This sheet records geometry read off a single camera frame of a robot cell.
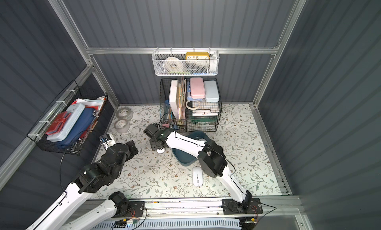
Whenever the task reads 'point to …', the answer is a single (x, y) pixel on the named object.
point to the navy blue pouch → (82, 125)
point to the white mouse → (197, 176)
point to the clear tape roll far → (124, 113)
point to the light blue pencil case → (211, 92)
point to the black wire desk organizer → (190, 104)
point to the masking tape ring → (192, 108)
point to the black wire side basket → (72, 94)
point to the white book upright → (173, 97)
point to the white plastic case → (76, 110)
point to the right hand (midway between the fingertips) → (162, 145)
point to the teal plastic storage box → (186, 158)
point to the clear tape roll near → (122, 126)
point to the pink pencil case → (197, 88)
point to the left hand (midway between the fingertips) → (125, 146)
